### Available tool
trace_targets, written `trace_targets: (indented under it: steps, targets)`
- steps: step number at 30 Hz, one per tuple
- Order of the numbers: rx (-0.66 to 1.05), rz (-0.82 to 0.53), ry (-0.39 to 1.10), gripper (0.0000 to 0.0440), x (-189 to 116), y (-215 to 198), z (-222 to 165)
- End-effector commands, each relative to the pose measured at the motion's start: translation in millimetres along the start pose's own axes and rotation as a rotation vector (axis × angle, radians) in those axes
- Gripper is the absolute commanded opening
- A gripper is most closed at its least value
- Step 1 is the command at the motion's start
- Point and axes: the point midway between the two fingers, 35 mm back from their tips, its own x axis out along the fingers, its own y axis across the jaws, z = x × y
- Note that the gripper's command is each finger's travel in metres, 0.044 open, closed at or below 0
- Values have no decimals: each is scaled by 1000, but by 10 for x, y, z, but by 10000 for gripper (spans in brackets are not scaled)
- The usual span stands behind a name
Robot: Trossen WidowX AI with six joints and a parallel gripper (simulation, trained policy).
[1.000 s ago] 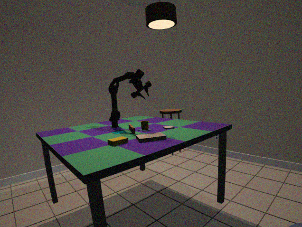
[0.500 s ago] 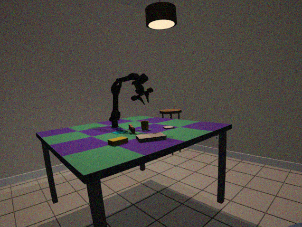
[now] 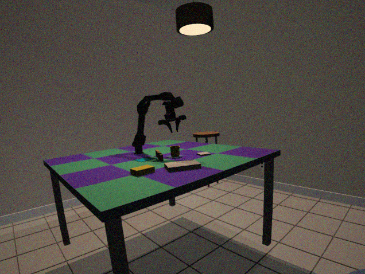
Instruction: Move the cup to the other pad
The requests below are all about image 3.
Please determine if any yellow rectangular block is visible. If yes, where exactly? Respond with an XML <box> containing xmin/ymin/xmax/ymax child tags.
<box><xmin>130</xmin><ymin>165</ymin><xmax>155</xmax><ymax>177</ymax></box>

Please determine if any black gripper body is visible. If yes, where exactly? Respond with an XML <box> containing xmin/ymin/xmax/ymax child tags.
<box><xmin>158</xmin><ymin>109</ymin><xmax>186</xmax><ymax>125</ymax></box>

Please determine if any tan flat box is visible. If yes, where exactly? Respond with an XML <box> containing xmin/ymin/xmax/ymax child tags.
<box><xmin>164</xmin><ymin>159</ymin><xmax>201</xmax><ymax>173</ymax></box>

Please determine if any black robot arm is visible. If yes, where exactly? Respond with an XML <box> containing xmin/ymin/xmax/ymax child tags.
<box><xmin>132</xmin><ymin>92</ymin><xmax>184</xmax><ymax>155</ymax></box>

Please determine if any orange-brown long flat bar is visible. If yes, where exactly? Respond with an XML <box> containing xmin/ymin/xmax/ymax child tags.
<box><xmin>156</xmin><ymin>150</ymin><xmax>164</xmax><ymax>162</ymax></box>

